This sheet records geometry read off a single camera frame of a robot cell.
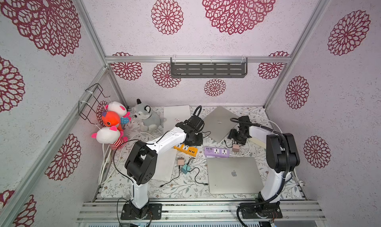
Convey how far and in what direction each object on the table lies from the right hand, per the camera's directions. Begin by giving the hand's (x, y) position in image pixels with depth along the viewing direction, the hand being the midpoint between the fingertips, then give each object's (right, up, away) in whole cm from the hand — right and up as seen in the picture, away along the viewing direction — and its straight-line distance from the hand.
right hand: (231, 136), depth 101 cm
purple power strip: (-13, -9, -9) cm, 18 cm away
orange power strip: (-31, -7, -6) cm, 33 cm away
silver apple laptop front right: (-1, -21, -15) cm, 26 cm away
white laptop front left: (-43, -17, -14) cm, 48 cm away
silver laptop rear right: (-7, +8, +10) cm, 15 cm away
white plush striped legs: (-71, +2, -21) cm, 74 cm away
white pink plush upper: (-75, +20, -7) cm, 78 cm away
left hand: (-23, -3, -12) cm, 26 cm away
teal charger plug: (-31, -17, -16) cm, 39 cm away
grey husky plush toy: (-56, +10, -1) cm, 57 cm away
